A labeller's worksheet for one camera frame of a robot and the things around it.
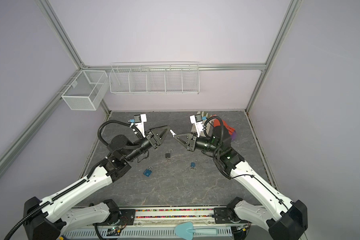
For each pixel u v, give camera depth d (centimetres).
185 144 59
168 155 96
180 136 61
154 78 99
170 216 75
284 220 38
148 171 89
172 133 62
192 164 91
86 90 99
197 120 58
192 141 55
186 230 70
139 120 56
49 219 40
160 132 64
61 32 77
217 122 50
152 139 55
